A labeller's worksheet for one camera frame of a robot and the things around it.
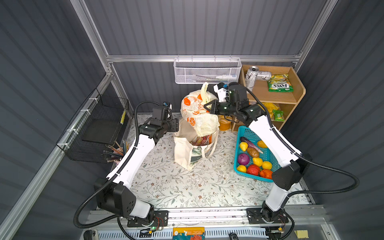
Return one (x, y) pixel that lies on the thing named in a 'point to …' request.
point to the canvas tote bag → (188, 156)
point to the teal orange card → (188, 233)
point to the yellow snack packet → (270, 107)
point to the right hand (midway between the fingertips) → (205, 106)
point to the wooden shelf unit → (286, 101)
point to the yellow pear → (243, 146)
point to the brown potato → (253, 152)
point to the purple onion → (243, 159)
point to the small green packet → (278, 115)
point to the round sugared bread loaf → (224, 124)
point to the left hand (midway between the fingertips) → (172, 121)
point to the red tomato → (253, 169)
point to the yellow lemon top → (258, 161)
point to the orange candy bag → (202, 141)
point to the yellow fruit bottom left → (242, 168)
